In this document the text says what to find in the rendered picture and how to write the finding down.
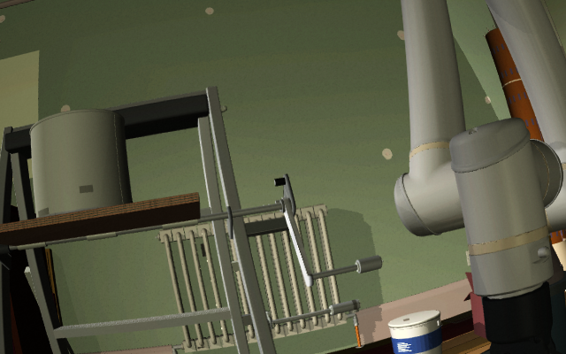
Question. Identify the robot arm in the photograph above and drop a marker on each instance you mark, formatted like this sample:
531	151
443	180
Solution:
504	194

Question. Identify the white flat link bar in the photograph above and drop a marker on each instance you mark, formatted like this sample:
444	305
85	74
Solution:
298	248

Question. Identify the grey spreader bar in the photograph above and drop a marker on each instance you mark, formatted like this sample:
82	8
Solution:
177	222

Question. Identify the brown wooden paint shelf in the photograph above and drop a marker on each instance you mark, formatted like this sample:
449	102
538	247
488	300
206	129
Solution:
101	217

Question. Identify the grey empty kettle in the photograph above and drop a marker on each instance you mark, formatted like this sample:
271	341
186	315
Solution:
77	159

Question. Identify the white paint can blue label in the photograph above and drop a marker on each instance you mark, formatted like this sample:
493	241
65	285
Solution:
415	336

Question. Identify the grey latch with black knob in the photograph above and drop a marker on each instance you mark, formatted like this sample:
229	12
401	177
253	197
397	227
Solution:
289	192

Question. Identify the dark red box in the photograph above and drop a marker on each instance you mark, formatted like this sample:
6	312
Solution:
475	305

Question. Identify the orange paper roll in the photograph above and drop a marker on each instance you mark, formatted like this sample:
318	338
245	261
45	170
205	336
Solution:
515	88

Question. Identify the grey stepladder frame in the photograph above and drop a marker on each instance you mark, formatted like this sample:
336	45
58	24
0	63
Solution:
223	146

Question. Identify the beige wall radiator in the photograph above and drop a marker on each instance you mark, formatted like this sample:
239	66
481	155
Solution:
274	283

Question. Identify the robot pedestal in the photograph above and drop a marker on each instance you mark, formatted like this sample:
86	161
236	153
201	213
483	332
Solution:
513	323

